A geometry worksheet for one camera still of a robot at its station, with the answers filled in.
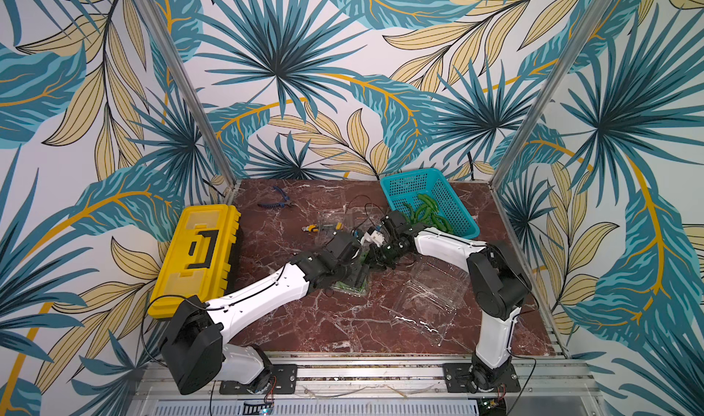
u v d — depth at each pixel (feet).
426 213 3.55
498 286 1.65
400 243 2.35
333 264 1.96
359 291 2.75
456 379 2.41
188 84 2.86
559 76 2.79
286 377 2.41
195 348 1.30
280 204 3.60
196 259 2.54
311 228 3.39
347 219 3.43
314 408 2.30
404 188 3.73
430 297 2.81
